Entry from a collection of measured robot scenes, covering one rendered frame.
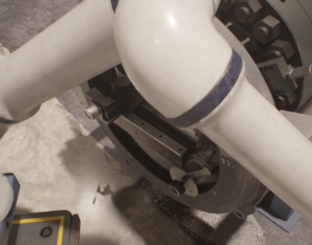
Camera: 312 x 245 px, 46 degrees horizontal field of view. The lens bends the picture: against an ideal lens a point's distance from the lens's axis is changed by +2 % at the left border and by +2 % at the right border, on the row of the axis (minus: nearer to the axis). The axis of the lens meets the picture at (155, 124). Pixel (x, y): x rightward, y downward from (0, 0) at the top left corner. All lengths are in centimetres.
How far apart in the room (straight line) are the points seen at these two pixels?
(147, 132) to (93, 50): 51
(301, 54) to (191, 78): 74
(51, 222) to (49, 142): 71
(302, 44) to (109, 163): 102
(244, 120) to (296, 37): 67
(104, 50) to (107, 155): 122
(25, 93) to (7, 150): 118
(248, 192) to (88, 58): 55
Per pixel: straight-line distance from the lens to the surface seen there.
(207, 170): 97
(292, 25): 110
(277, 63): 83
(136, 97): 116
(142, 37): 41
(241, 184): 94
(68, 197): 169
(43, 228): 127
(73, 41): 63
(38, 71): 72
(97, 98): 109
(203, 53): 41
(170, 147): 103
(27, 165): 186
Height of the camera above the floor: 140
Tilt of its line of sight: 48 degrees down
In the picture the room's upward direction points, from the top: 4 degrees counter-clockwise
